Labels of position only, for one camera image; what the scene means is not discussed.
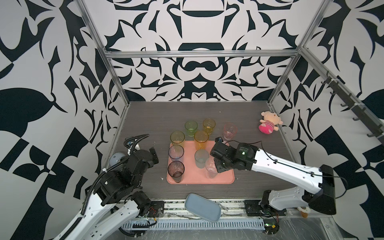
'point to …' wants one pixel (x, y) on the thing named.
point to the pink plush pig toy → (270, 122)
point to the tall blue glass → (176, 153)
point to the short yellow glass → (208, 124)
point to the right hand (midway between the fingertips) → (218, 164)
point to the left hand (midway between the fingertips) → (145, 149)
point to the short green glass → (191, 126)
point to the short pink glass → (230, 130)
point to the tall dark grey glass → (176, 169)
